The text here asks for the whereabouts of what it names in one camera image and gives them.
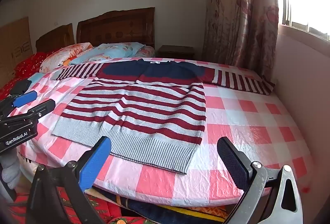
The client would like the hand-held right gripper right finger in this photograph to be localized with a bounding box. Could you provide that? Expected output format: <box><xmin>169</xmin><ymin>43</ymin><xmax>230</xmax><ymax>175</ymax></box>
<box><xmin>217</xmin><ymin>136</ymin><xmax>303</xmax><ymax>224</ymax></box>

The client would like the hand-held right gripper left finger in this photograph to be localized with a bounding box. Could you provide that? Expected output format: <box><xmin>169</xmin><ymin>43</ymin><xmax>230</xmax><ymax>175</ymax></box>
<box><xmin>26</xmin><ymin>136</ymin><xmax>112</xmax><ymax>224</ymax></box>

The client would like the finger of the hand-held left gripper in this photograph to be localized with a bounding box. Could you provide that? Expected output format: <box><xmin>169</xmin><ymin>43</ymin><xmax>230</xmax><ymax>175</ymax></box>
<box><xmin>0</xmin><ymin>90</ymin><xmax>38</xmax><ymax>117</ymax></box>
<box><xmin>15</xmin><ymin>99</ymin><xmax>56</xmax><ymax>119</ymax></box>

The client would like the striped knit sweater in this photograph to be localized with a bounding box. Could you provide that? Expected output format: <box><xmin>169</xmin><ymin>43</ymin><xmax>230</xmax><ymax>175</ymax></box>
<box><xmin>50</xmin><ymin>58</ymin><xmax>276</xmax><ymax>175</ymax></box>

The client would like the person's left hand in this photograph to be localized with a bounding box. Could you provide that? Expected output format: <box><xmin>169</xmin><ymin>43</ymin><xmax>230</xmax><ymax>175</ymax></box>
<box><xmin>0</xmin><ymin>154</ymin><xmax>21</xmax><ymax>190</ymax></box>

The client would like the dark cloth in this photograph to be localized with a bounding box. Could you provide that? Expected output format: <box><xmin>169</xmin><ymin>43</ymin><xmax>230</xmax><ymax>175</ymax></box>
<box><xmin>10</xmin><ymin>79</ymin><xmax>33</xmax><ymax>95</ymax></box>

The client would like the red printed cloth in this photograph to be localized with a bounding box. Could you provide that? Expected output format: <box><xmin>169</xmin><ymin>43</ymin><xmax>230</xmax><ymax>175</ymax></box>
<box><xmin>14</xmin><ymin>51</ymin><xmax>56</xmax><ymax>77</ymax></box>

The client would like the pink checked bed sheet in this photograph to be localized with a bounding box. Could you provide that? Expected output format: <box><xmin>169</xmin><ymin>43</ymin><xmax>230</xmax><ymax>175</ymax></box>
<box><xmin>0</xmin><ymin>58</ymin><xmax>314</xmax><ymax>207</ymax></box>

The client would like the orange floral pillow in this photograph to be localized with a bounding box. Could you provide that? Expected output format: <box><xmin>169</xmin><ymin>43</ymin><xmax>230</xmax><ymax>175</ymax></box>
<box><xmin>40</xmin><ymin>43</ymin><xmax>94</xmax><ymax>73</ymax></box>

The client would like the small wooden headboard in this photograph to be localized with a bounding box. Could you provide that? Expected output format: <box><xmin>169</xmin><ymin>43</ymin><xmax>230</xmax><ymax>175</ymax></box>
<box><xmin>35</xmin><ymin>23</ymin><xmax>75</xmax><ymax>53</ymax></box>

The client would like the red floral blanket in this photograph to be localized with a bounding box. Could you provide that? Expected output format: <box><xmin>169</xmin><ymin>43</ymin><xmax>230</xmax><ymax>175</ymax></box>
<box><xmin>10</xmin><ymin>185</ymin><xmax>145</xmax><ymax>224</ymax></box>

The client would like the dark striped blanket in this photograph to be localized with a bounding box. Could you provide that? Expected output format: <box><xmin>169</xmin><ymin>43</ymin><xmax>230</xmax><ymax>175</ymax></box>
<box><xmin>103</xmin><ymin>190</ymin><xmax>232</xmax><ymax>224</ymax></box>

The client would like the light blue floral pillow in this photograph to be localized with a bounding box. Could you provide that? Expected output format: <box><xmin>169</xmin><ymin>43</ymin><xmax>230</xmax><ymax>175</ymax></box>
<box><xmin>68</xmin><ymin>42</ymin><xmax>146</xmax><ymax>65</ymax></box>

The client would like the large wooden headboard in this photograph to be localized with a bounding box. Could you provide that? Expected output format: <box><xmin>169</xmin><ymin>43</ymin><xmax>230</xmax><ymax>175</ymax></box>
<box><xmin>76</xmin><ymin>7</ymin><xmax>156</xmax><ymax>50</ymax></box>

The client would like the pink floral pillow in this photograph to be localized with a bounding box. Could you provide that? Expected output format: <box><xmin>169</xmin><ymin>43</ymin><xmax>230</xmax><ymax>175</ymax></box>
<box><xmin>137</xmin><ymin>46</ymin><xmax>156</xmax><ymax>58</ymax></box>

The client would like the dark wooden nightstand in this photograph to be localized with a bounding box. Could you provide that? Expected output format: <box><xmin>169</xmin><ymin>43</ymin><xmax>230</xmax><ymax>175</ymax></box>
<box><xmin>157</xmin><ymin>45</ymin><xmax>195</xmax><ymax>60</ymax></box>

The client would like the brown striped curtain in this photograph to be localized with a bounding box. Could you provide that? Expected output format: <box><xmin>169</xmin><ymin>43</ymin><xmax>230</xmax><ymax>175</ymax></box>
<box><xmin>202</xmin><ymin>0</ymin><xmax>280</xmax><ymax>80</ymax></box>

